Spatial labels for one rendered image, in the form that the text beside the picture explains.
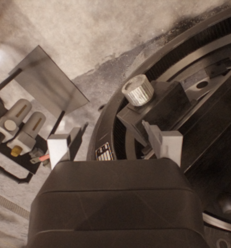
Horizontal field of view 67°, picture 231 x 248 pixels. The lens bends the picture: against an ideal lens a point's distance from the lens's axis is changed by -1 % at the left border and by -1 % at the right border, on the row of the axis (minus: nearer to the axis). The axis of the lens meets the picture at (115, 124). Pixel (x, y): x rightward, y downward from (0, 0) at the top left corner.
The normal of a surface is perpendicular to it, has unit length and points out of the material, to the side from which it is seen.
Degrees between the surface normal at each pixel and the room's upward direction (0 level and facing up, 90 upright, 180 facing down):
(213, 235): 90
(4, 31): 0
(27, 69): 0
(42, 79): 0
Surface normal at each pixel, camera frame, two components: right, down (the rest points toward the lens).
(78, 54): -0.11, 0.65
